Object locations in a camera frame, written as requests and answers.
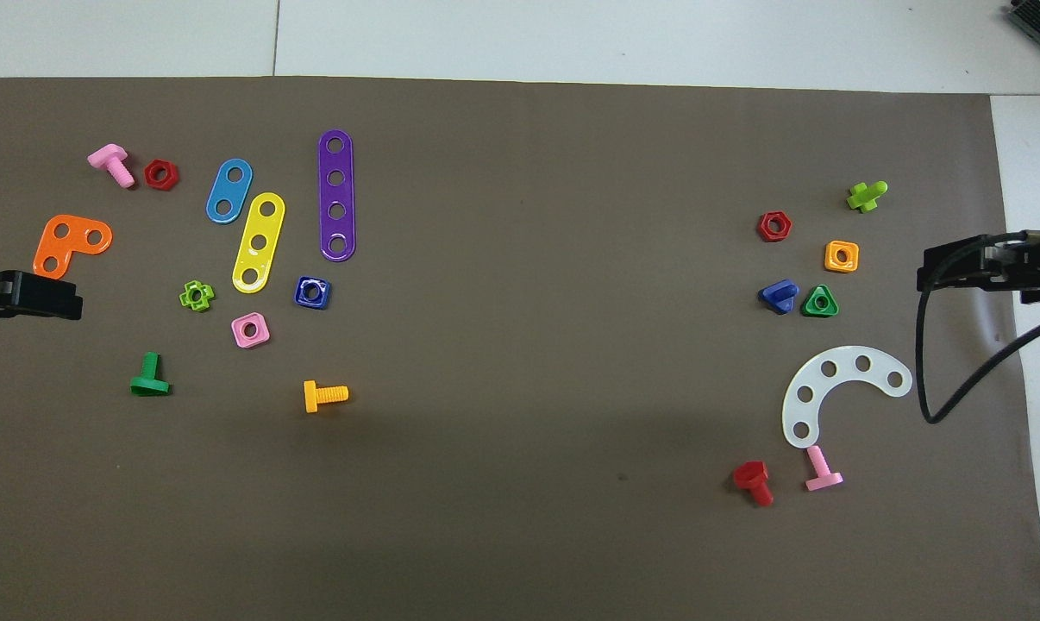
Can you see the light green cross screw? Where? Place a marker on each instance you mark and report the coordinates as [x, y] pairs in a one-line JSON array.
[[865, 197]]

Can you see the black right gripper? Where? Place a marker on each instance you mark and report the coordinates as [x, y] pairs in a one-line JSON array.
[[1037, 267]]

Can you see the blue two-hole strip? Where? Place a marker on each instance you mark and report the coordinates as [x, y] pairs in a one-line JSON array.
[[228, 191]]

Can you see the yellow three-hole strip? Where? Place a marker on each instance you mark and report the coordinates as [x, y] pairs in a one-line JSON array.
[[263, 226]]

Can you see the brown table mat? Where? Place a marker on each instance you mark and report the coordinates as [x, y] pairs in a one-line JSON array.
[[520, 517]]

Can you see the green triangle nut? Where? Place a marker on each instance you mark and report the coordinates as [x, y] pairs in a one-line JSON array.
[[809, 309]]

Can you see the pink plastic screw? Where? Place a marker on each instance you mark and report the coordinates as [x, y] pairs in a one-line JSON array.
[[106, 157], [817, 461]]

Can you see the orange square nut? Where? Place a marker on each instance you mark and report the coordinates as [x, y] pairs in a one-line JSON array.
[[830, 257]]

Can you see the light green cross nut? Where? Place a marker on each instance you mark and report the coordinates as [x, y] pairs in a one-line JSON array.
[[185, 297]]

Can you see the red plastic screw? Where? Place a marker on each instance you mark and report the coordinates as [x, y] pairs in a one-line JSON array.
[[751, 474]]

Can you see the orange plastic screw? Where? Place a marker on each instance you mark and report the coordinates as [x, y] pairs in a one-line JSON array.
[[311, 397]]

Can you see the dark blue plastic screw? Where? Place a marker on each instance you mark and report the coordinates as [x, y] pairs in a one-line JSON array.
[[779, 296]]

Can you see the pink square nut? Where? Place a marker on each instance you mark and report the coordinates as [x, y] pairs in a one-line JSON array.
[[238, 335]]

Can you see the dark green plastic screw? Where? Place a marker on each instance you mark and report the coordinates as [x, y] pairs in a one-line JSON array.
[[150, 366]]

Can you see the white curved five-hole strip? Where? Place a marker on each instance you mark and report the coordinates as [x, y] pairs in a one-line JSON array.
[[846, 362]]

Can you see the red hexagon nut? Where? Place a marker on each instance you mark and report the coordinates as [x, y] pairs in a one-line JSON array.
[[150, 175], [762, 227]]

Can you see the dark blue square nut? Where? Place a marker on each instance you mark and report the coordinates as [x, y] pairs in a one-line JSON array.
[[300, 297]]

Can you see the purple four-hole strip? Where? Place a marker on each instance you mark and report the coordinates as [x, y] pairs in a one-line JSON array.
[[336, 195]]

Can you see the orange angled three-hole plate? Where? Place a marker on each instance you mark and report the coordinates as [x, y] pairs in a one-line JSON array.
[[73, 246]]

